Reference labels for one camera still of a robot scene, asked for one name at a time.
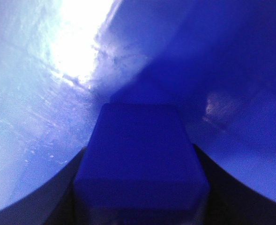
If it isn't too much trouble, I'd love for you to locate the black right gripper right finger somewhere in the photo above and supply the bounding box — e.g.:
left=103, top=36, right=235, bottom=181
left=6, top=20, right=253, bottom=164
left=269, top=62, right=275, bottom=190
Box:
left=188, top=142, right=276, bottom=225

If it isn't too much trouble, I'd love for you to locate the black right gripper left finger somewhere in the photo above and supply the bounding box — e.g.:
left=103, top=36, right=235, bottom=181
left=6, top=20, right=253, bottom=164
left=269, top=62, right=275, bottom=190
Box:
left=0, top=146, right=92, bottom=225

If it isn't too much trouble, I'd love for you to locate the blue plastic box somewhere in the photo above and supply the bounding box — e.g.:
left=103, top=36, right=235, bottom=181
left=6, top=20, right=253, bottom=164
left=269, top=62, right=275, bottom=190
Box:
left=73, top=102, right=210, bottom=211

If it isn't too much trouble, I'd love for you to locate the large blue plastic bin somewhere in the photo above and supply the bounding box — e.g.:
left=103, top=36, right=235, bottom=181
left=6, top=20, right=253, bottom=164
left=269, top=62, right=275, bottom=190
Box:
left=0, top=0, right=276, bottom=225

